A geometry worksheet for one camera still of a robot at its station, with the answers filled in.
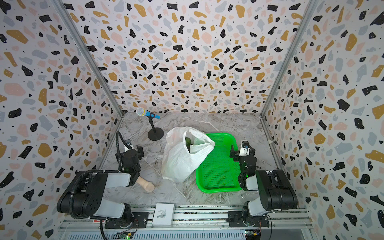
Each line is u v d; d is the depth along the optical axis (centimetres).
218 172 90
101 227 68
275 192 45
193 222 74
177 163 77
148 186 82
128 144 76
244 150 78
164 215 71
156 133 108
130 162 69
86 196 44
